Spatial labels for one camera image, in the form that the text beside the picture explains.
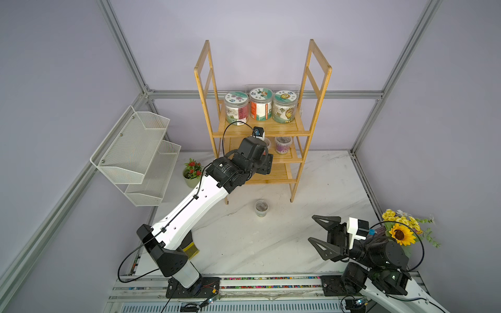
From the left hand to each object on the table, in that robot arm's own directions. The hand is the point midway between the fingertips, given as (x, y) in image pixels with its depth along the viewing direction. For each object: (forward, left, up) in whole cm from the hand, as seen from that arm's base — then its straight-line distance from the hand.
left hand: (258, 159), depth 71 cm
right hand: (-25, -15, -3) cm, 30 cm away
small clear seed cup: (-4, -2, -29) cm, 29 cm away
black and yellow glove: (-21, +30, -34) cm, 50 cm away
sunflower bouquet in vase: (-22, -47, -9) cm, 53 cm away
